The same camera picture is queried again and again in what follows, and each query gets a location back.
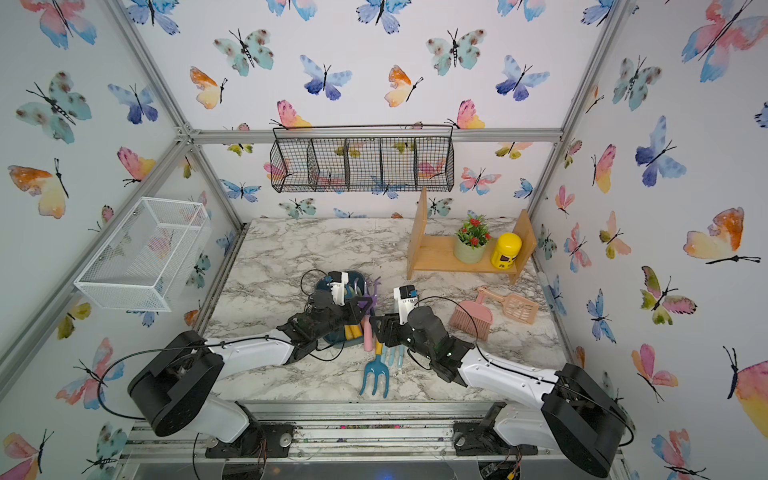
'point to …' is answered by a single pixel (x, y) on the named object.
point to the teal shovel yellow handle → (352, 332)
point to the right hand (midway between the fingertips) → (379, 316)
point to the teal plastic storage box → (354, 290)
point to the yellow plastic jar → (506, 250)
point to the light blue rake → (394, 355)
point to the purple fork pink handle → (368, 320)
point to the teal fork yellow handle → (377, 367)
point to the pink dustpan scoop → (514, 305)
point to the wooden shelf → (436, 253)
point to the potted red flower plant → (471, 241)
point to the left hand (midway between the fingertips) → (373, 298)
